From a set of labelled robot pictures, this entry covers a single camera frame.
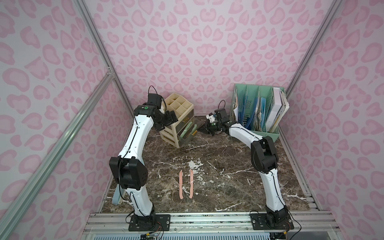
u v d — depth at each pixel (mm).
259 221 726
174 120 753
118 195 426
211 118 944
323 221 752
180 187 839
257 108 927
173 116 755
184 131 987
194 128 979
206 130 881
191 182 859
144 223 675
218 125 819
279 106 908
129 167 465
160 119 691
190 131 998
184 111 885
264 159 587
